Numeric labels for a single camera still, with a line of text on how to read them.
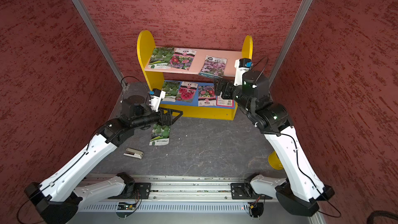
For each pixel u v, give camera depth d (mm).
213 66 728
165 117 586
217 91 516
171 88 977
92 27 873
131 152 834
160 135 923
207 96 947
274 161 812
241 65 485
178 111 628
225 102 923
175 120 609
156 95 589
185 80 1217
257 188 616
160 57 775
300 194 366
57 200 384
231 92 499
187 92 977
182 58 775
